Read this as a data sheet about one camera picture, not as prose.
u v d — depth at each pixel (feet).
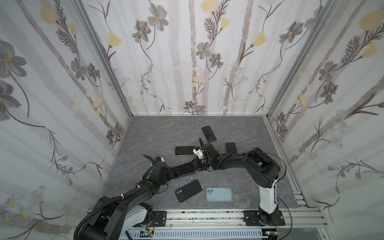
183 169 2.90
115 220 1.37
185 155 3.16
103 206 1.38
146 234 2.36
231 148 3.32
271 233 2.32
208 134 3.73
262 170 1.71
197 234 2.31
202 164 2.68
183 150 3.23
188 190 2.77
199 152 2.91
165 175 2.52
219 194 2.70
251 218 2.41
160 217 2.42
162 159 2.74
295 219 2.51
